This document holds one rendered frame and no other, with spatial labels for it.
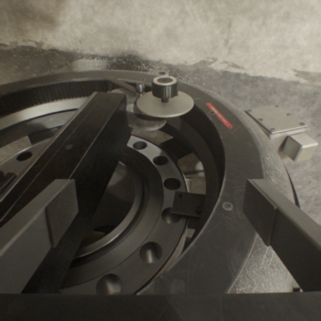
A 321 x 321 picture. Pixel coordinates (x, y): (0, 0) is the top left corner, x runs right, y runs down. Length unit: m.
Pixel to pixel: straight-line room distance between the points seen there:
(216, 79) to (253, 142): 0.59
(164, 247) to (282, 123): 0.33
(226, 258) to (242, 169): 0.13
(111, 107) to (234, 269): 0.32
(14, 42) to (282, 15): 0.96
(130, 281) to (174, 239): 0.09
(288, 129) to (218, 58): 0.49
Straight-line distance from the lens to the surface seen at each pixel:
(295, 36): 0.96
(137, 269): 0.37
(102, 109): 0.42
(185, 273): 0.23
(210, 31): 0.89
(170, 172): 0.49
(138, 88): 0.47
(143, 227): 0.40
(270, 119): 0.52
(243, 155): 0.35
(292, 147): 0.50
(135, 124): 0.48
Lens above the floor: 0.87
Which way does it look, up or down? 49 degrees down
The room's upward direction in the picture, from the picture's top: 171 degrees counter-clockwise
